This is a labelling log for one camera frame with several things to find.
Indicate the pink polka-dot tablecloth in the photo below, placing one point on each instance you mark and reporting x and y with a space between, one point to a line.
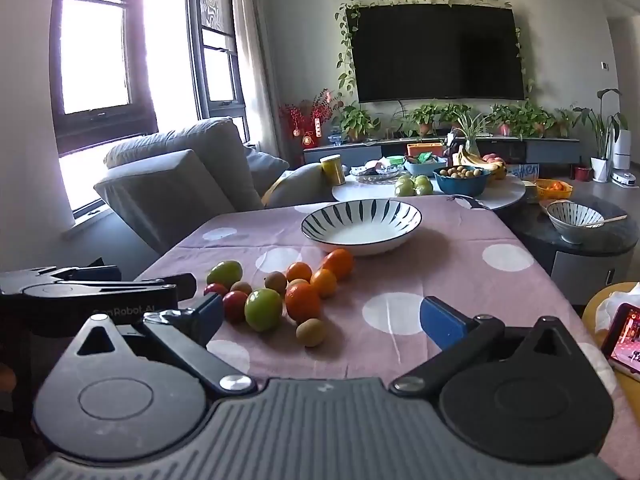
450 280

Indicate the green apple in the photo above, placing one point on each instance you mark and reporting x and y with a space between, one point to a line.
263 309

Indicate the glass dish of snacks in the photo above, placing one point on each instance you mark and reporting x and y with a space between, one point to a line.
377 170

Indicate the white round coffee table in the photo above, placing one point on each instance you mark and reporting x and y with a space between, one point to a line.
500 195

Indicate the large brown kiwi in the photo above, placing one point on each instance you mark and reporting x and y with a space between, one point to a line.
311 332

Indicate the red pot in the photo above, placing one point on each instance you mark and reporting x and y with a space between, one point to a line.
583 173

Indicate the green trailing vine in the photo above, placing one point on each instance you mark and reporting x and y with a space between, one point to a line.
346 55

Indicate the orange basket of tangerines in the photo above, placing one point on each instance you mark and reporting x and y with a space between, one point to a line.
554 189

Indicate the narrow dark-framed window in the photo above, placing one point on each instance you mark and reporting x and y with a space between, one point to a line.
215 45

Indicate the potted green plant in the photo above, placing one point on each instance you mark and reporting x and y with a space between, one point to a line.
522 117
356 121
435 116

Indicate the striped deep bowl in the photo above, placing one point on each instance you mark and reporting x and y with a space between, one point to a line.
570 222

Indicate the tall plant in white pot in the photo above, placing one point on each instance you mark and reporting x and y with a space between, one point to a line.
600 130

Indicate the grey sofa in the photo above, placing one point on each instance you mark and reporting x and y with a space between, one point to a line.
200 170

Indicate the small red fruit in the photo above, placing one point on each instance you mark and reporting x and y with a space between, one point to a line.
215 290

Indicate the blue plastic basket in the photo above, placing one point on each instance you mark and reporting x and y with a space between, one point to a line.
425 166

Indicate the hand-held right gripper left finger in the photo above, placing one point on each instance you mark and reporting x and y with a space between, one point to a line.
207 312

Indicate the bunch of bananas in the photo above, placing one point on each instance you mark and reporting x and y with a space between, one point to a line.
472 160

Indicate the white tissue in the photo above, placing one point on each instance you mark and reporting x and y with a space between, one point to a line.
612 310

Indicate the orange plastic basket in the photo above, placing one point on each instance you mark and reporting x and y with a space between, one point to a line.
424 150

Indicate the red apple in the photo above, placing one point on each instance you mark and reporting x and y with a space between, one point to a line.
234 306

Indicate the green red mango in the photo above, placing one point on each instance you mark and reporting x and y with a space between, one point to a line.
225 272

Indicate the red peach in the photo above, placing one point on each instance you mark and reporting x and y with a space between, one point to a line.
494 160

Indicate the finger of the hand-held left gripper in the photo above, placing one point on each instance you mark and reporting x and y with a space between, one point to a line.
95 273
150 283

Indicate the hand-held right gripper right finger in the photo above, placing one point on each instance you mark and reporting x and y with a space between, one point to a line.
442 322

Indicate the small orange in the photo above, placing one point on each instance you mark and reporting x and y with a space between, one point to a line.
299 271

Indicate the smartphone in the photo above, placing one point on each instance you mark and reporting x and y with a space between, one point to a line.
622 337

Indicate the blue striped white plate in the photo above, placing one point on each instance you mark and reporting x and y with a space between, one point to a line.
360 227

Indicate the tray of green apples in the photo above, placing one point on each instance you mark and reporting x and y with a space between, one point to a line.
414 186

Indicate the beige curtain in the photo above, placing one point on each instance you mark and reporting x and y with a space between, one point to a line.
260 60

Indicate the small brown kiwi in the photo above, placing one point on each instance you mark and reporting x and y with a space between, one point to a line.
241 287

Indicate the blue printed box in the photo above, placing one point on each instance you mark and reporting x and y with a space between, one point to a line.
525 170

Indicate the spider plant in vase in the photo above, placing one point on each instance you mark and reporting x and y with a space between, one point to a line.
470 130

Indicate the black wall television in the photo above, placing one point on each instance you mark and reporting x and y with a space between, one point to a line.
437 52

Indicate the large dark-framed window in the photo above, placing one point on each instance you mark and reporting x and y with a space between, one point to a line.
95 45

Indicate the yellow tin can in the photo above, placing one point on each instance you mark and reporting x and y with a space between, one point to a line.
332 170

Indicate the red berry decoration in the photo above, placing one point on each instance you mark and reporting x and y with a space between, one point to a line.
310 115

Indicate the grey television cabinet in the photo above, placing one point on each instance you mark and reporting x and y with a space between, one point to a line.
550 150

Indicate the wooden spoon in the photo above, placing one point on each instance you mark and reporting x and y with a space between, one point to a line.
607 220

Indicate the blue bowl of brown fruit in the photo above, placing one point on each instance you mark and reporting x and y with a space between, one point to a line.
461 183

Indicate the dark round table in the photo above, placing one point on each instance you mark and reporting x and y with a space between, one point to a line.
530 230

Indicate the yellow stool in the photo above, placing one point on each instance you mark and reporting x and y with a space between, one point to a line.
592 310

